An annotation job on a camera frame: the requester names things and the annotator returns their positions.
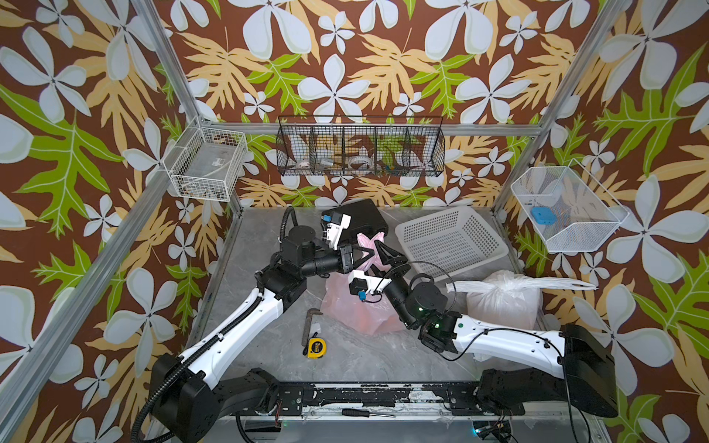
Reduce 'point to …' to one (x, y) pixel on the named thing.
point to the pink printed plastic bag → (347, 311)
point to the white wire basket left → (204, 161)
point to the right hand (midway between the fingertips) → (375, 244)
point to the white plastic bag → (502, 300)
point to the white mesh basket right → (569, 208)
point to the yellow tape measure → (316, 347)
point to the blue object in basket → (544, 215)
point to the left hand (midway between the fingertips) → (375, 251)
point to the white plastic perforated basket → (440, 245)
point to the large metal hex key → (307, 325)
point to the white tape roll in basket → (361, 163)
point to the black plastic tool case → (366, 220)
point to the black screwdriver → (350, 412)
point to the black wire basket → (360, 145)
